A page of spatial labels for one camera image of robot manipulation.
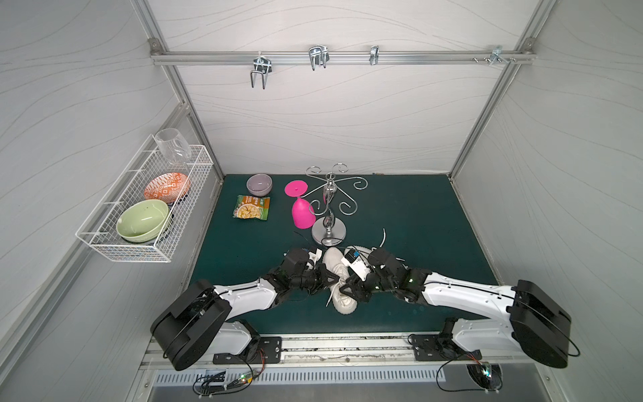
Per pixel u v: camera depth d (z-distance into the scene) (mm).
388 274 626
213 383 699
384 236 993
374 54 742
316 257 803
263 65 783
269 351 734
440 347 650
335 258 902
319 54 760
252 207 1070
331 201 820
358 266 715
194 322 421
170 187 718
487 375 717
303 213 837
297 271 679
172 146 656
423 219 1089
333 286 801
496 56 765
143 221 626
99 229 557
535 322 419
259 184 1116
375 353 736
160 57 765
